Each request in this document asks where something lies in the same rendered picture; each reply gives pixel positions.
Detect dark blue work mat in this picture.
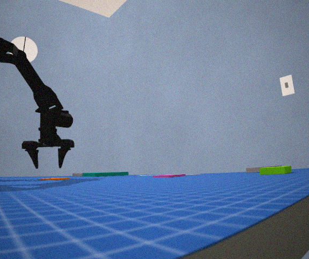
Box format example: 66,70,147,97
0,168,309,259

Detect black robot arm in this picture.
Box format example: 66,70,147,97
0,38,73,128

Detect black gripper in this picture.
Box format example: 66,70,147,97
22,125,74,169

